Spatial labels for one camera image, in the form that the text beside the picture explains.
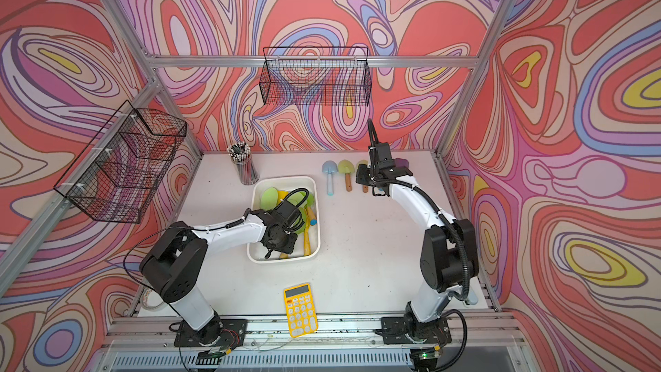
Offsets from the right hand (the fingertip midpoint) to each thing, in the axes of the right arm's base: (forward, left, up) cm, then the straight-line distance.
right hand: (363, 180), depth 90 cm
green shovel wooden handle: (+20, +4, -15) cm, 25 cm away
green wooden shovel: (+7, -3, -14) cm, 16 cm away
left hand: (-18, +26, -15) cm, 35 cm away
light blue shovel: (+20, +12, -14) cm, 27 cm away
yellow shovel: (+4, +32, -13) cm, 34 cm away
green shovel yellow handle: (-2, +21, -13) cm, 24 cm away
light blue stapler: (-37, -30, -12) cm, 49 cm away
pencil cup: (+12, +45, -1) cm, 47 cm away
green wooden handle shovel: (+2, +37, -13) cm, 39 cm away
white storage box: (-20, +39, -14) cm, 45 cm away
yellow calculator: (-39, +22, -14) cm, 47 cm away
